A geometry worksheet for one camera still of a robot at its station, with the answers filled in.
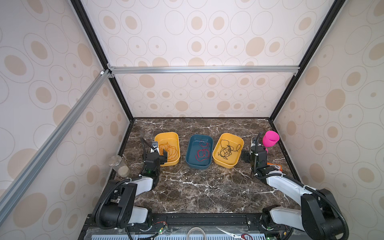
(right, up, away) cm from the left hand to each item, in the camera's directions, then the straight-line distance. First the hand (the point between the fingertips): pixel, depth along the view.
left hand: (159, 146), depth 90 cm
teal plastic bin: (+20, -2, +11) cm, 23 cm away
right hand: (+57, -2, 0) cm, 57 cm away
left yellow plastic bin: (+3, +2, +18) cm, 19 cm away
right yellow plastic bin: (+45, -9, +5) cm, 47 cm away
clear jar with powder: (-24, -12, +1) cm, 27 cm away
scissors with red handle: (+44, -40, -20) cm, 63 cm away
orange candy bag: (+72, -12, +2) cm, 73 cm away
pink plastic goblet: (+66, +5, -2) cm, 66 cm away
